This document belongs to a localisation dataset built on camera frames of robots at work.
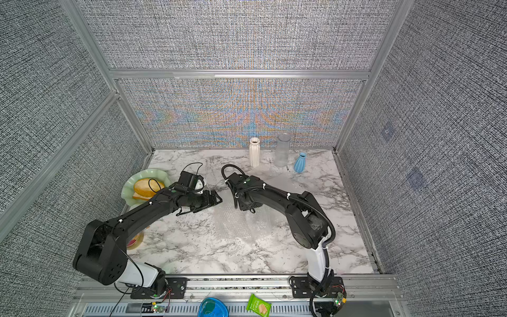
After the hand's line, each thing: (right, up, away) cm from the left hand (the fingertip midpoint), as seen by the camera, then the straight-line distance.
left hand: (219, 201), depth 86 cm
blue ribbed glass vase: (+39, +15, +17) cm, 45 cm away
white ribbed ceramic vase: (+16, +23, +16) cm, 32 cm away
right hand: (+13, 0, +4) cm, 14 cm away
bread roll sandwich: (-36, +5, +7) cm, 37 cm away
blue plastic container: (+2, -30, -24) cm, 38 cm away
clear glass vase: (+30, +23, +19) cm, 43 cm away
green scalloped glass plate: (-46, +3, +9) cm, 47 cm away
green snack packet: (+17, -34, -17) cm, 42 cm away
